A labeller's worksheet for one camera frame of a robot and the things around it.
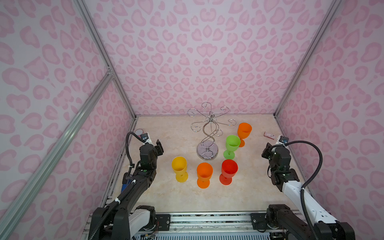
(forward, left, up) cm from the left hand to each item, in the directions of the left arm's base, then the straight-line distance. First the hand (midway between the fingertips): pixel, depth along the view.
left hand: (153, 139), depth 84 cm
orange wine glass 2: (+9, -54, -4) cm, 55 cm away
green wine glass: (+1, -46, -7) cm, 46 cm away
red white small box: (+13, -77, -17) cm, 80 cm away
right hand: (-4, -65, 0) cm, 65 cm away
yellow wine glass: (-12, -14, -7) cm, 20 cm away
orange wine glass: (-18, -28, -5) cm, 33 cm away
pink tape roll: (+16, +17, -14) cm, 27 cm away
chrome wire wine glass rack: (+2, -31, -16) cm, 35 cm away
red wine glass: (-16, -41, -3) cm, 44 cm away
